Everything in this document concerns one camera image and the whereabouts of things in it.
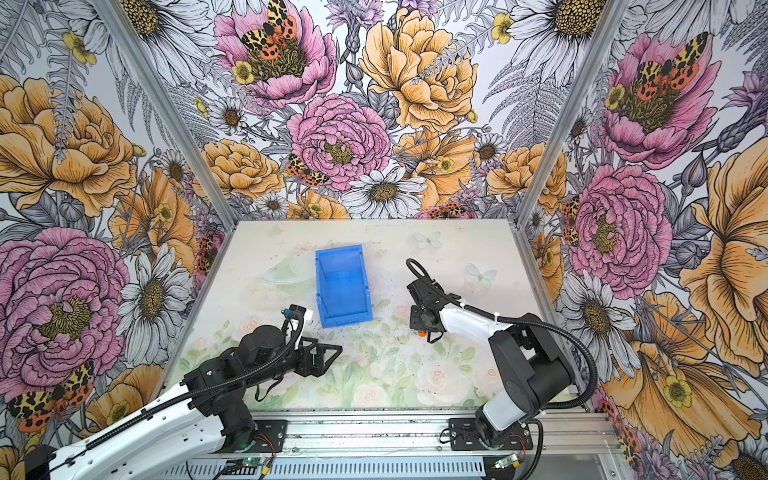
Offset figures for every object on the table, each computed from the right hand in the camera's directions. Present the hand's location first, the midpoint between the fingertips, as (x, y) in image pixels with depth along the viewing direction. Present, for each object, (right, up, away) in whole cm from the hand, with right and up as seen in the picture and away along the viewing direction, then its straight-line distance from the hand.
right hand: (422, 329), depth 91 cm
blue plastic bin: (-25, +8, +10) cm, 28 cm away
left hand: (-25, -2, -17) cm, 30 cm away
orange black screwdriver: (0, -1, -2) cm, 2 cm away
